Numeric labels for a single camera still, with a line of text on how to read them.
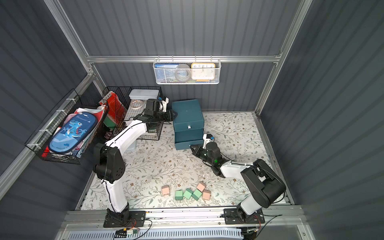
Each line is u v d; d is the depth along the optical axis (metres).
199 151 0.77
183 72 0.91
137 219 0.74
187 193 0.79
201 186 0.83
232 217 0.73
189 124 0.89
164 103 0.82
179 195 0.79
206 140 0.82
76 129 0.67
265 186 0.46
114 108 1.02
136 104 0.99
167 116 0.81
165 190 0.81
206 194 0.79
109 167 0.51
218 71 0.87
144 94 1.02
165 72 0.87
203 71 0.89
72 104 0.77
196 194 0.79
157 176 0.87
